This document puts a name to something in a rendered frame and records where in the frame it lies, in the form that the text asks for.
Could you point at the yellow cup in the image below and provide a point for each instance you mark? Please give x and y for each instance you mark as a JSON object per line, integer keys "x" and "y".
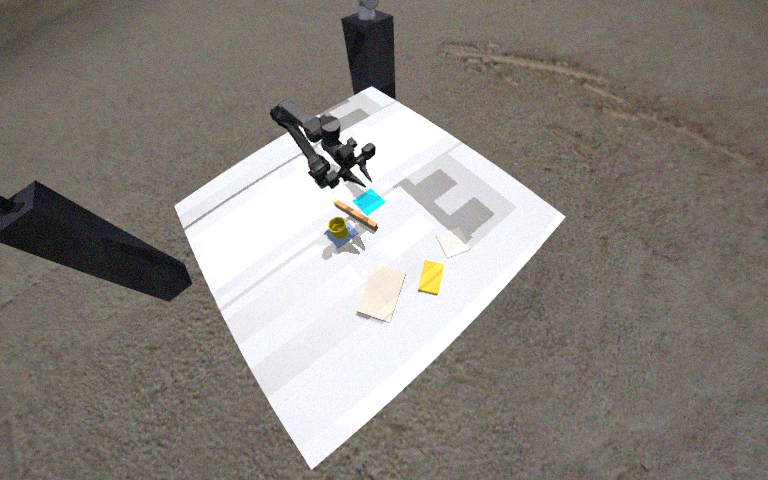
{"x": 338, "y": 222}

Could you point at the wooden plank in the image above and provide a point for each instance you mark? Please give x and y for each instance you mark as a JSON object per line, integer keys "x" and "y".
{"x": 355, "y": 214}

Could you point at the yellow block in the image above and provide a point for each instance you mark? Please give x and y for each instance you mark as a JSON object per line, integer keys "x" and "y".
{"x": 431, "y": 277}

